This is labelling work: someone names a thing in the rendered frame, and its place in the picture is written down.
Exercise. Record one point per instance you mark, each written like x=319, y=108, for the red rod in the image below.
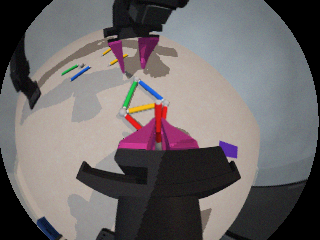
x=132, y=121
x=158, y=116
x=164, y=111

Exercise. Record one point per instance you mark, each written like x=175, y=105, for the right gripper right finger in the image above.
x=175, y=139

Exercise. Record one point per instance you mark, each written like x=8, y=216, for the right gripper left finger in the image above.
x=141, y=139

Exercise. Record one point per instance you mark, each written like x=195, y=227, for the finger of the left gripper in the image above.
x=117, y=49
x=150, y=43

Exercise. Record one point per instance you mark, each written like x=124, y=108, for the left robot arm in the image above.
x=153, y=12

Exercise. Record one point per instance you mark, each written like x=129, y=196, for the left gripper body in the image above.
x=132, y=31

